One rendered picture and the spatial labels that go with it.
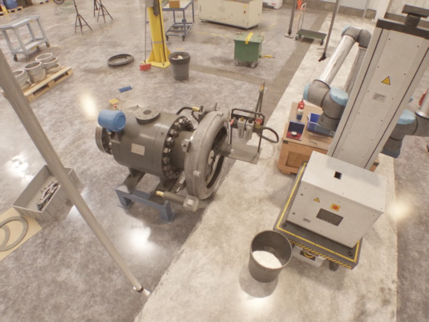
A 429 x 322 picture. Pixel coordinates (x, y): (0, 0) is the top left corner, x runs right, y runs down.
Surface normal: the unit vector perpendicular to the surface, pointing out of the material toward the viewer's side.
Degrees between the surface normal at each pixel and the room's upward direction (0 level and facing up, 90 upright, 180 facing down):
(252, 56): 90
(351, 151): 90
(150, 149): 57
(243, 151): 0
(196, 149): 42
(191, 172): 66
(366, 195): 0
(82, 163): 0
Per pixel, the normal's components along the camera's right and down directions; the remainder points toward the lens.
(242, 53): -0.29, 0.67
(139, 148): -0.30, 0.25
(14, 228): 0.00, -0.71
